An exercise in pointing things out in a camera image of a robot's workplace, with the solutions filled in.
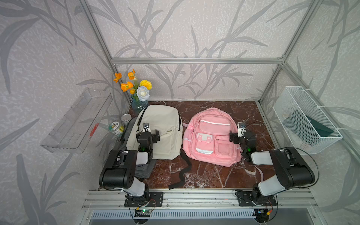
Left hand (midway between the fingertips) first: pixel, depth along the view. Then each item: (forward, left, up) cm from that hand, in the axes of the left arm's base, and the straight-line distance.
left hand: (148, 130), depth 94 cm
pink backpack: (-5, -39, -1) cm, 39 cm away
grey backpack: (-26, 0, -3) cm, 26 cm away
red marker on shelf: (-15, +18, +24) cm, 33 cm away
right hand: (+1, -61, +1) cm, 61 cm away
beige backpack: (+10, -11, -2) cm, 16 cm away
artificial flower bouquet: (+11, +1, +27) cm, 29 cm away
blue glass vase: (+19, +11, +5) cm, 22 cm away
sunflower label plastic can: (+1, +22, 0) cm, 22 cm away
